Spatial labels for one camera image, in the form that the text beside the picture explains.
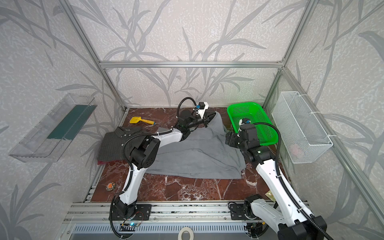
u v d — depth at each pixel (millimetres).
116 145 935
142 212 723
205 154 937
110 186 823
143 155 580
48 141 635
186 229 694
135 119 1118
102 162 910
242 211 733
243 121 670
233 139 668
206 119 802
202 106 770
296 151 722
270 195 783
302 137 616
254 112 1134
